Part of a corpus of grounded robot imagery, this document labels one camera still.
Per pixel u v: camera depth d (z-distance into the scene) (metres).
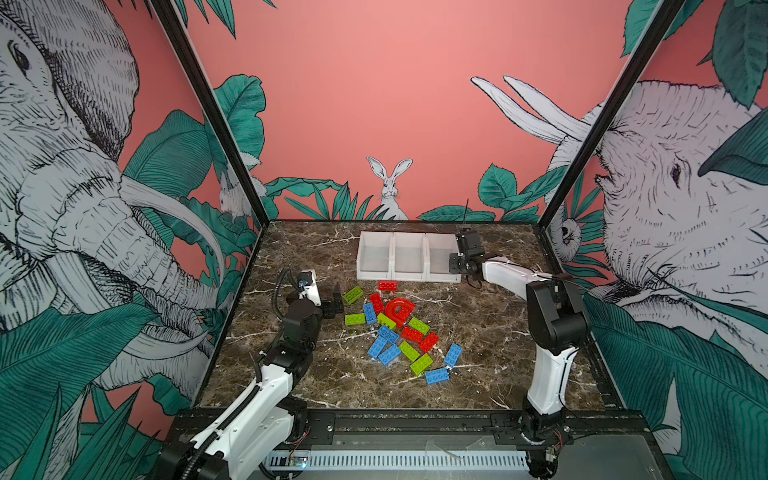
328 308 0.73
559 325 0.52
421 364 0.84
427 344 0.88
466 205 1.21
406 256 1.11
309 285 0.68
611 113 0.87
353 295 0.97
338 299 0.75
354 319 0.93
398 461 0.70
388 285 1.01
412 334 0.89
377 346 0.86
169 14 0.69
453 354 0.86
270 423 0.58
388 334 0.90
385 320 0.91
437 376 0.82
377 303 0.96
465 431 0.76
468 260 0.76
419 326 0.93
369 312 0.95
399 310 0.95
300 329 0.59
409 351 0.86
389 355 0.85
